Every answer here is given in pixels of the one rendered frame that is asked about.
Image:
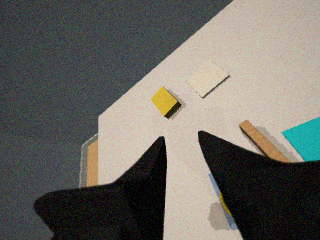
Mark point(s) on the cream flat rectangular slab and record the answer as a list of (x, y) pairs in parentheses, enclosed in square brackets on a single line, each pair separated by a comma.
[(207, 78)]

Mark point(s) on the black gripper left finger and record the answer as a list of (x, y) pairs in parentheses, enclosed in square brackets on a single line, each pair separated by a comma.
[(136, 200)]

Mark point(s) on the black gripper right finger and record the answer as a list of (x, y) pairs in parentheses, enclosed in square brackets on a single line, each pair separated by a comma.
[(263, 195)]

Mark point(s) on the yellow rectangular block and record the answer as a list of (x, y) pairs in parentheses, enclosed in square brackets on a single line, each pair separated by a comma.
[(165, 102)]

